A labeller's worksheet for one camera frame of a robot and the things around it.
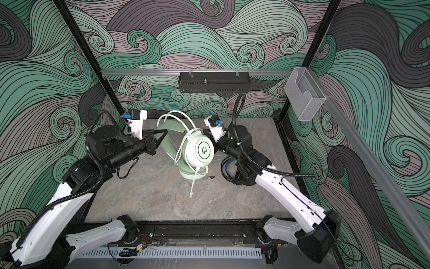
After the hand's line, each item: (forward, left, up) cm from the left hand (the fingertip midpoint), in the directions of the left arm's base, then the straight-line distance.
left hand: (167, 130), depth 57 cm
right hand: (+5, -12, -7) cm, 14 cm away
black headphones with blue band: (+5, -29, -41) cm, 51 cm away
